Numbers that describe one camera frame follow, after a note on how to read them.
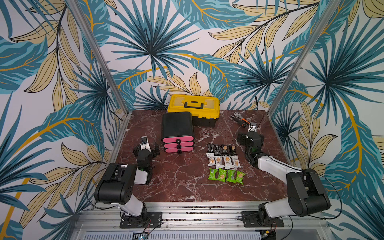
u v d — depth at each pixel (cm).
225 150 98
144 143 76
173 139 85
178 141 85
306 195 44
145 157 69
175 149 93
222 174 88
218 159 93
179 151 94
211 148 97
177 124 97
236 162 92
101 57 86
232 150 97
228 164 91
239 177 86
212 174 86
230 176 86
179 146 90
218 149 97
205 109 100
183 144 89
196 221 75
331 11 70
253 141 68
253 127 75
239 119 116
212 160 92
